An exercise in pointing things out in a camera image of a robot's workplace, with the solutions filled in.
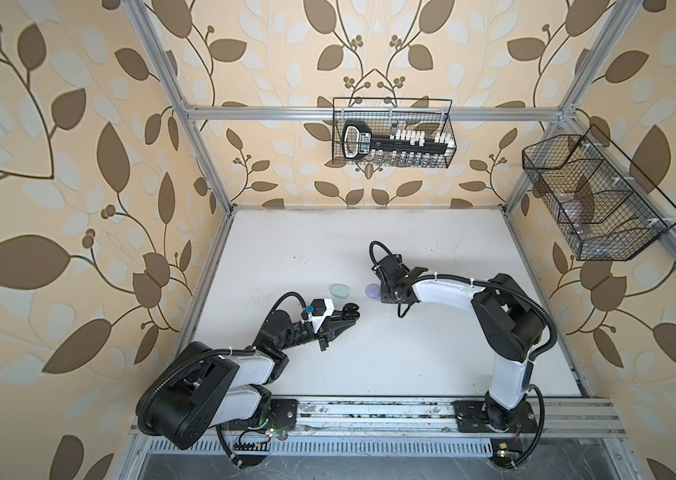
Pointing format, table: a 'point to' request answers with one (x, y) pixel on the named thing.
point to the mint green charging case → (339, 290)
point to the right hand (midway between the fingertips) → (392, 295)
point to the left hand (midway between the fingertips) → (353, 318)
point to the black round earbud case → (350, 312)
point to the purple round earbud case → (372, 291)
